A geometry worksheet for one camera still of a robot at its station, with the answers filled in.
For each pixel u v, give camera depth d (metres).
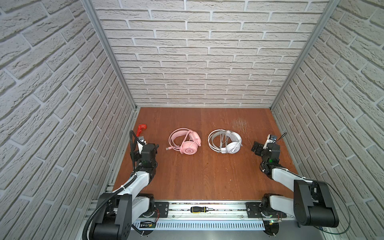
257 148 0.83
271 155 0.68
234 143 0.89
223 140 0.92
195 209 0.73
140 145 0.73
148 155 0.66
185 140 0.91
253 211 0.74
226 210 0.76
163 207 0.75
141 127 1.05
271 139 0.77
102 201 0.41
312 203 0.42
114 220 0.40
